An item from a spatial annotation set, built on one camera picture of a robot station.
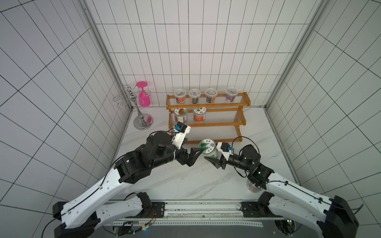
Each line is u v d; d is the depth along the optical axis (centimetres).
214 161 63
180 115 84
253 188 80
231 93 81
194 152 50
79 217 37
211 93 80
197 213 73
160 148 41
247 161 59
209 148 65
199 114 85
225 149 57
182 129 49
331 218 40
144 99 101
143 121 109
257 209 65
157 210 72
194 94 80
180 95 80
